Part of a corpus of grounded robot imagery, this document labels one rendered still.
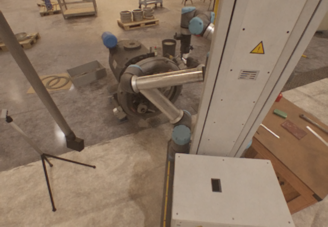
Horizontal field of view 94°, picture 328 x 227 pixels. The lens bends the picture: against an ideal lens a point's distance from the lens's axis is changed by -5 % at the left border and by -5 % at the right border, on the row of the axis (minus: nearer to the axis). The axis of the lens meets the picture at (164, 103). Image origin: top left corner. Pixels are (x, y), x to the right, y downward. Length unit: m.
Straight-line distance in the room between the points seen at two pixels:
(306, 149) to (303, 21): 1.38
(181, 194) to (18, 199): 1.75
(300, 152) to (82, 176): 2.12
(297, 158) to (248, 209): 0.93
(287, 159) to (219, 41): 1.32
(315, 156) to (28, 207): 2.66
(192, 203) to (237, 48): 0.72
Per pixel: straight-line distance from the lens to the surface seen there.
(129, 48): 2.00
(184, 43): 1.24
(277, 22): 0.71
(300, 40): 0.77
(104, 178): 1.95
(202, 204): 0.92
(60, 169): 2.20
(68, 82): 3.44
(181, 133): 1.28
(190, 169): 0.97
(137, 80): 1.04
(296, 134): 1.98
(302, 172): 1.75
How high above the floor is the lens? 1.71
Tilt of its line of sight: 43 degrees down
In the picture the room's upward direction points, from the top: straight up
